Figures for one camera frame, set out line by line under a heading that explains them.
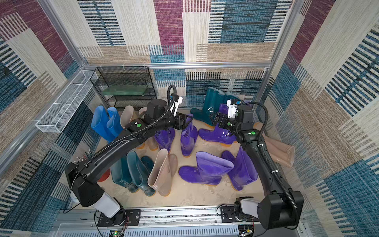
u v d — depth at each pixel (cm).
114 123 78
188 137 74
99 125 79
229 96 91
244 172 62
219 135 96
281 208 38
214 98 99
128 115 87
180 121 62
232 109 69
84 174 42
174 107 69
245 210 62
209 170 73
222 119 66
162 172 63
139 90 99
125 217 72
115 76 101
